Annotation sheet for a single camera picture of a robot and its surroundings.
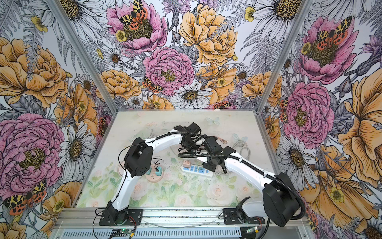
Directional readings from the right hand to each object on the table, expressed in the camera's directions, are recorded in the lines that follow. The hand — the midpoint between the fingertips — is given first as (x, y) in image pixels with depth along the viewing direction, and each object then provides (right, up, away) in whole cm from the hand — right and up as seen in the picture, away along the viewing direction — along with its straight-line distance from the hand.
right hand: (209, 164), depth 84 cm
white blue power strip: (-6, -4, +3) cm, 8 cm away
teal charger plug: (-27, -5, -1) cm, 28 cm away
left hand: (-8, +3, +9) cm, 13 cm away
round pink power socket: (-32, -8, +1) cm, 33 cm away
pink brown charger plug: (-13, 0, +1) cm, 13 cm away
